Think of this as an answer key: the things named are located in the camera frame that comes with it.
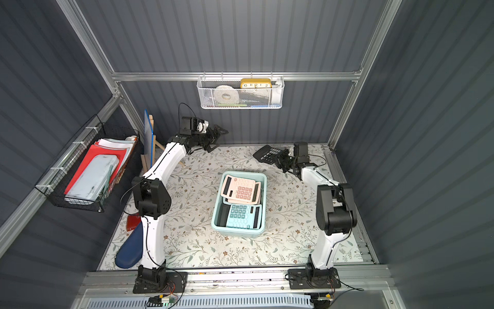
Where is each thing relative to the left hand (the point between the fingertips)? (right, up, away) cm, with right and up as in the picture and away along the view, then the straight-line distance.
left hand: (229, 137), depth 91 cm
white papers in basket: (-41, -4, -11) cm, 43 cm away
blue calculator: (+8, -35, -11) cm, 37 cm away
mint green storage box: (+15, -19, 0) cm, 24 cm away
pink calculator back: (+5, -25, -5) cm, 26 cm away
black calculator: (-2, -35, -9) cm, 36 cm away
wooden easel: (-49, -9, +14) cm, 52 cm away
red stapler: (-45, -40, -2) cm, 60 cm away
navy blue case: (-40, -50, -12) cm, 65 cm away
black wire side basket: (-48, -16, -23) cm, 56 cm away
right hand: (+23, -8, +2) cm, 24 cm away
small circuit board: (-20, -62, -22) cm, 69 cm away
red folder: (-52, -7, -14) cm, 54 cm away
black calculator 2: (+18, -8, +6) cm, 20 cm away
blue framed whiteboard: (-42, +1, +5) cm, 42 cm away
